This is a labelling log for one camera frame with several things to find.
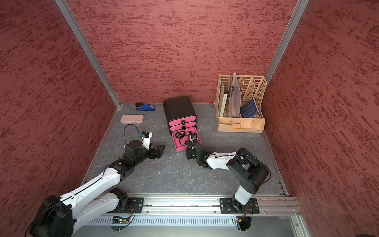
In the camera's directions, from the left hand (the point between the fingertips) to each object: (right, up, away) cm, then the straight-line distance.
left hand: (158, 147), depth 84 cm
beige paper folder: (+40, +33, +3) cm, 52 cm away
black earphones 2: (+18, +7, +16) cm, 25 cm away
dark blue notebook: (+61, +23, +19) cm, 68 cm away
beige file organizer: (+63, +40, +20) cm, 77 cm away
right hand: (+18, -4, +9) cm, 21 cm away
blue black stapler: (-20, +26, +30) cm, 45 cm away
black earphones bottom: (+11, +6, +16) cm, 20 cm away
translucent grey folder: (+54, +31, +29) cm, 68 cm away
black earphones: (+16, +1, +12) cm, 19 cm away
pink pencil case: (-26, +16, +26) cm, 41 cm away
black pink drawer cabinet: (+13, +17, +6) cm, 22 cm away
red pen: (+37, +30, +41) cm, 63 cm away
